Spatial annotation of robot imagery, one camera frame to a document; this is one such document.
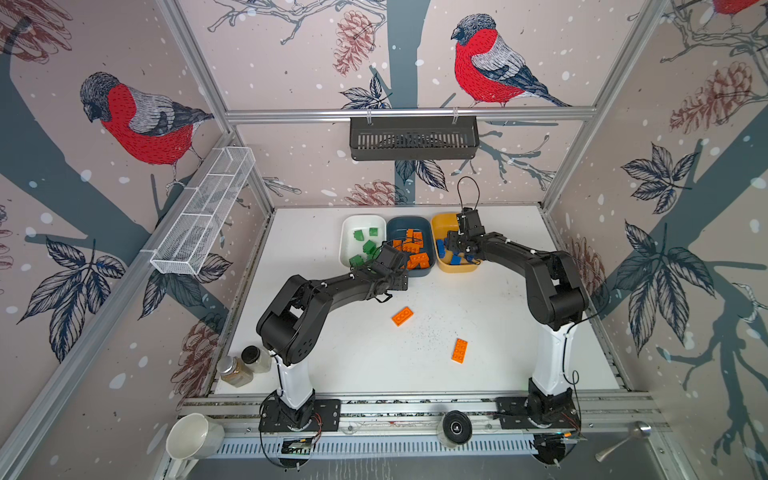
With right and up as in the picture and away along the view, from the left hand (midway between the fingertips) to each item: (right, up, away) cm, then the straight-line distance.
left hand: (396, 276), depth 95 cm
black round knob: (+13, -27, -32) cm, 44 cm away
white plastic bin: (-14, +15, +16) cm, 26 cm away
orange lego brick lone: (+18, -20, -11) cm, 29 cm away
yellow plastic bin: (+19, +4, +8) cm, 21 cm away
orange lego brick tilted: (+2, -12, -4) cm, 13 cm away
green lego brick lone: (-14, +4, +8) cm, 17 cm away
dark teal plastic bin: (+8, +13, +16) cm, 21 cm away
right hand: (+22, +11, +9) cm, 26 cm away
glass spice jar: (-40, -21, -21) cm, 50 cm away
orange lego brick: (+7, +4, +7) cm, 11 cm away
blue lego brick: (+17, +8, +14) cm, 24 cm away
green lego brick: (-9, +9, +9) cm, 16 cm away
